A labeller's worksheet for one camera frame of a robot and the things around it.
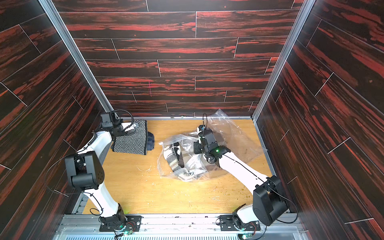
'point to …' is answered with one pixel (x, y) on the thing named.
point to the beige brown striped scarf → (172, 161)
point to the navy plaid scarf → (150, 141)
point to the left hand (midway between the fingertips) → (123, 121)
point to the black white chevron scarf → (134, 141)
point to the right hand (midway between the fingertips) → (200, 141)
